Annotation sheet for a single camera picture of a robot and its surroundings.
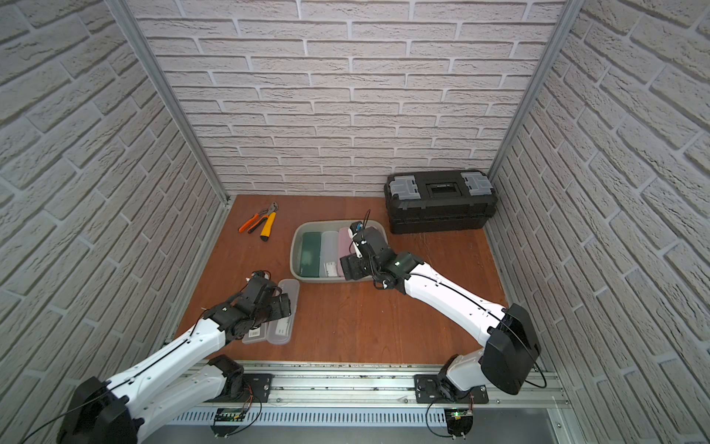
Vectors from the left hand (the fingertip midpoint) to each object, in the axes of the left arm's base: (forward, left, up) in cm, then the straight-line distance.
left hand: (281, 300), depth 84 cm
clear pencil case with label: (+20, -13, -4) cm, 24 cm away
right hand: (+8, -24, +13) cm, 28 cm away
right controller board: (-31, -51, -6) cm, 60 cm away
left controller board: (-30, +11, -9) cm, 33 cm away
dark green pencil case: (+20, -6, -4) cm, 21 cm away
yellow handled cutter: (+35, +12, -4) cm, 38 cm away
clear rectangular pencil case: (-10, +7, -3) cm, 12 cm away
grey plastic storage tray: (+31, -6, -1) cm, 32 cm away
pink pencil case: (+23, -19, -3) cm, 30 cm away
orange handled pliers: (+41, +16, -5) cm, 44 cm away
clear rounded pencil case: (-8, 0, -5) cm, 9 cm away
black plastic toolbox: (+31, -53, +14) cm, 63 cm away
